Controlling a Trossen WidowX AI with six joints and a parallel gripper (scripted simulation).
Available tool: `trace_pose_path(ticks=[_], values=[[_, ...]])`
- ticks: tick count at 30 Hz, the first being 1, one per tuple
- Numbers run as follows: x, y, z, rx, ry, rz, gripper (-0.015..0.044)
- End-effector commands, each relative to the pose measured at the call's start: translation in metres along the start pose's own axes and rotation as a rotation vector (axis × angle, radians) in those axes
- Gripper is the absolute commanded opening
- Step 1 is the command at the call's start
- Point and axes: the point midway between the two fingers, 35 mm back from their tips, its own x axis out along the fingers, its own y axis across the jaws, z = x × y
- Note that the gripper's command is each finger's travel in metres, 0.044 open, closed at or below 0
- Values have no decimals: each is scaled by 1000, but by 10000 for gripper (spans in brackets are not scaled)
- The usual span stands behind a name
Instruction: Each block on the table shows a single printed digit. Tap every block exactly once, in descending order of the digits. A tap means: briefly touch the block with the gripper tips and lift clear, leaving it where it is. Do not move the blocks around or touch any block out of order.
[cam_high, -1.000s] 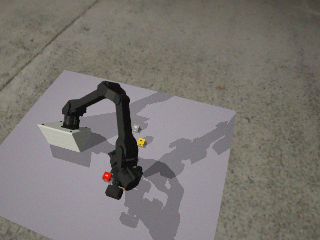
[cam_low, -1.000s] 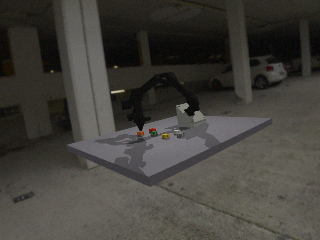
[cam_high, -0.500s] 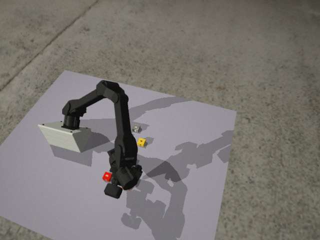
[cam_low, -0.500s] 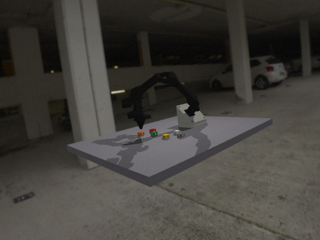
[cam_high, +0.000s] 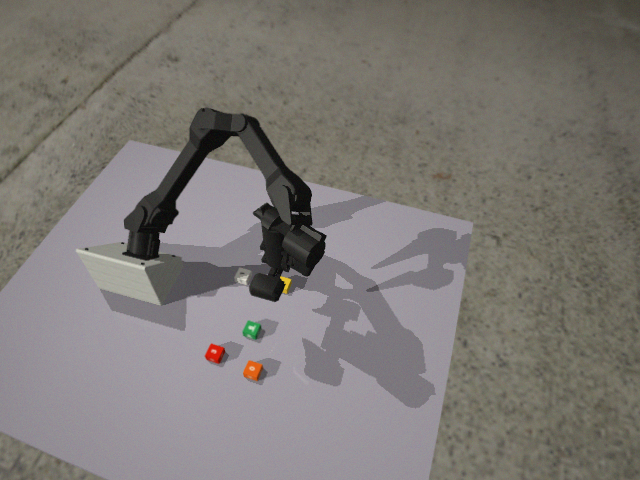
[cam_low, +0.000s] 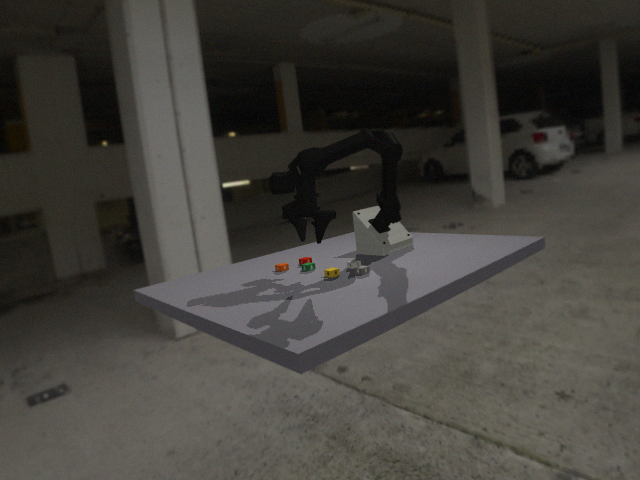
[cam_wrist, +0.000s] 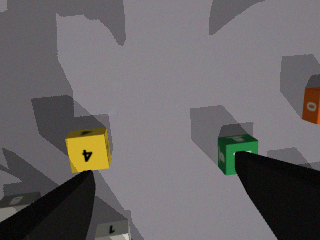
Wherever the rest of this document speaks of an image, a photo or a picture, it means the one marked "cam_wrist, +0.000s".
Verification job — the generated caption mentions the orange block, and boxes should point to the orange block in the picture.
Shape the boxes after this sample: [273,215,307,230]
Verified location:
[302,87,320,124]

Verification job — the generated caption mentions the yellow block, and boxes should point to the yellow block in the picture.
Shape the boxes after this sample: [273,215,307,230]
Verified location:
[65,127,111,173]

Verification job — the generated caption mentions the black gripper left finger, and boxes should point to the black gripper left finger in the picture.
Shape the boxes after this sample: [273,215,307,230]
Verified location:
[0,170,96,240]

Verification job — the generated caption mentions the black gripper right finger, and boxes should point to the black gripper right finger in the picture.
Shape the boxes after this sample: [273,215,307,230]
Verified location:
[235,151,320,240]

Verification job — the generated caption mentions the green block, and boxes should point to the green block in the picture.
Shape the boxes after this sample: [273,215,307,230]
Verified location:
[218,134,258,176]

